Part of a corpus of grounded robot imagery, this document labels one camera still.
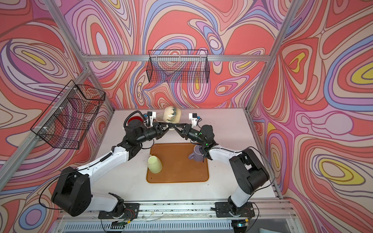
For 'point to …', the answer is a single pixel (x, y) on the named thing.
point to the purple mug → (197, 155)
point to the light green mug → (154, 164)
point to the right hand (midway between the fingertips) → (172, 129)
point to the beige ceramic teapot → (172, 114)
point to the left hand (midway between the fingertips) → (174, 127)
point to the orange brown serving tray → (177, 167)
